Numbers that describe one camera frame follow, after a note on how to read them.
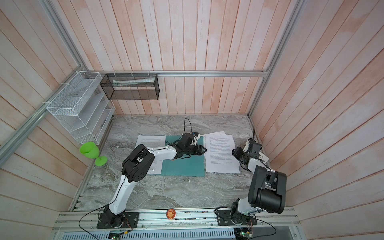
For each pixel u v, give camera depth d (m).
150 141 1.04
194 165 0.92
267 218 0.76
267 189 0.47
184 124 1.15
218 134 1.10
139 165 0.58
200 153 0.88
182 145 0.80
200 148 0.88
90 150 0.82
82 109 0.73
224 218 0.73
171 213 0.76
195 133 0.91
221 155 0.98
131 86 1.04
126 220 0.73
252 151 0.73
